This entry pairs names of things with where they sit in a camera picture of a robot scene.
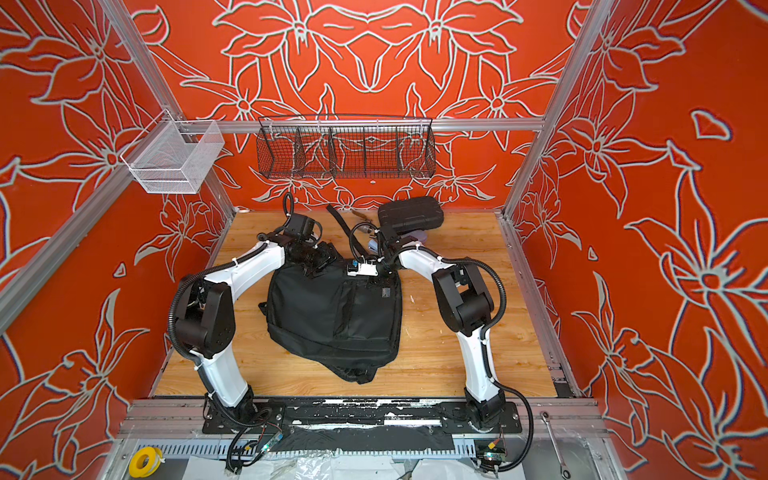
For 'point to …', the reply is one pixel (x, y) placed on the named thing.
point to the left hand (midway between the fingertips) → (337, 259)
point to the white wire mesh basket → (174, 156)
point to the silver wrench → (564, 471)
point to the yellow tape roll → (136, 468)
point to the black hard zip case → (412, 215)
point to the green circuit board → (489, 454)
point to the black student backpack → (347, 324)
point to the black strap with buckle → (361, 247)
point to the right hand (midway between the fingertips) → (365, 274)
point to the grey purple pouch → (373, 246)
